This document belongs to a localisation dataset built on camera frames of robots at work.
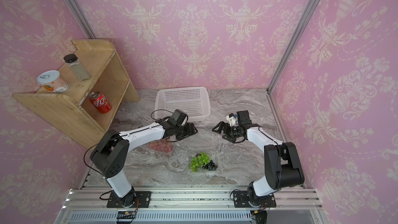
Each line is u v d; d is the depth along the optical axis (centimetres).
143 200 75
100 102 75
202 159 81
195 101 113
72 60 59
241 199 73
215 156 88
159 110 82
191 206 74
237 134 77
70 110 60
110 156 47
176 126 73
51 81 58
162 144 87
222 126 81
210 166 81
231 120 85
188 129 81
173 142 87
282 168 44
